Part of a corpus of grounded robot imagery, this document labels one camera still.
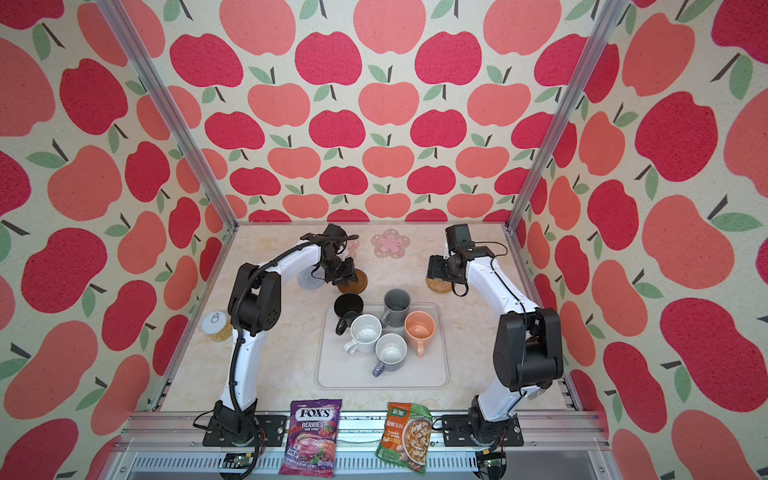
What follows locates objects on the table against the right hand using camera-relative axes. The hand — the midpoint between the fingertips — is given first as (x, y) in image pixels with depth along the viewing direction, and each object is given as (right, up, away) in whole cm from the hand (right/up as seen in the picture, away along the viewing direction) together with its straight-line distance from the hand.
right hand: (446, 270), depth 91 cm
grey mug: (-15, -12, +1) cm, 19 cm away
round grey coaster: (-46, -4, +10) cm, 47 cm away
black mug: (-30, -10, -5) cm, 32 cm away
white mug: (-25, -18, -1) cm, 31 cm away
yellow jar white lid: (-70, -17, -3) cm, 72 cm away
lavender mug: (-17, -24, -4) cm, 30 cm away
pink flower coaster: (-32, +8, +21) cm, 39 cm away
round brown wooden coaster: (-30, -6, +10) cm, 32 cm away
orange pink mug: (-8, -18, 0) cm, 20 cm away
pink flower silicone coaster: (-17, +9, +24) cm, 31 cm away
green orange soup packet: (-14, -39, -19) cm, 46 cm away
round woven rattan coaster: (0, -6, +11) cm, 13 cm away
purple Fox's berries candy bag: (-37, -39, -21) cm, 57 cm away
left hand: (-28, -5, +10) cm, 30 cm away
